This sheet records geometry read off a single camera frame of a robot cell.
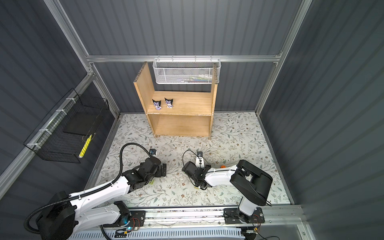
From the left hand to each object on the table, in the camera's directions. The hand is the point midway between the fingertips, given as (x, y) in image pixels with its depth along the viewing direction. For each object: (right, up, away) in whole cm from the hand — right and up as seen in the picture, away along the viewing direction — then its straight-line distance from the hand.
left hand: (159, 165), depth 85 cm
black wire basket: (-44, +18, -13) cm, 49 cm away
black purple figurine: (0, +34, -5) cm, 35 cm away
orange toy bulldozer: (+38, -2, +5) cm, 38 cm away
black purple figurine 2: (+6, +36, -3) cm, 36 cm away
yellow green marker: (-30, +13, -17) cm, 37 cm away
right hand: (+23, -3, +6) cm, 24 cm away
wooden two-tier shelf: (+16, +29, -2) cm, 33 cm away
